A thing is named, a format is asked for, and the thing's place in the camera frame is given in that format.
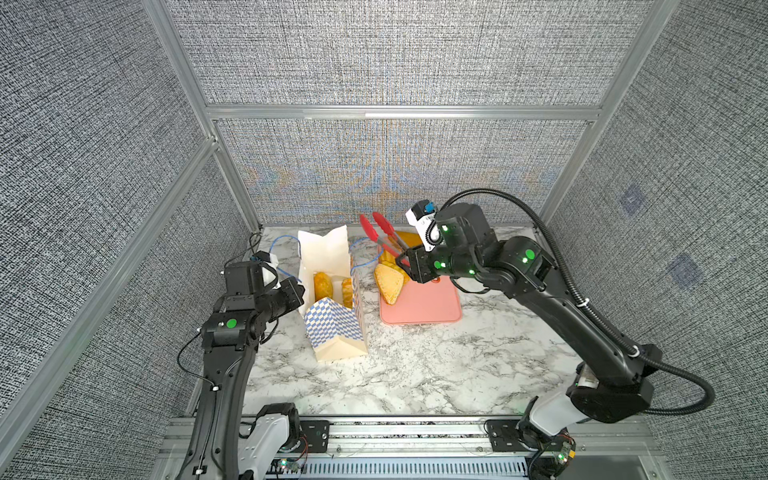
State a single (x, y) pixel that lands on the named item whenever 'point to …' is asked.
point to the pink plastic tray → (435, 301)
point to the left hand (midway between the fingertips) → (304, 286)
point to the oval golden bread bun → (323, 286)
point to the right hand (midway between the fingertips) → (404, 252)
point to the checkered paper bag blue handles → (333, 312)
